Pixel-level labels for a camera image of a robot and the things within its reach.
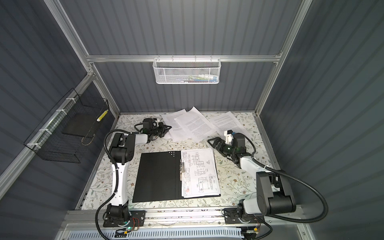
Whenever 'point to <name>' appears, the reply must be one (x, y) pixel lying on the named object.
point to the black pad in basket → (82, 124)
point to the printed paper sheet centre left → (175, 132)
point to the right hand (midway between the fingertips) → (214, 145)
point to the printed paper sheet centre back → (195, 125)
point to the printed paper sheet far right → (226, 121)
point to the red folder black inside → (159, 177)
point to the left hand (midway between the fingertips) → (171, 125)
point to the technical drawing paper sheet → (200, 177)
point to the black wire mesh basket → (48, 139)
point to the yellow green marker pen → (102, 115)
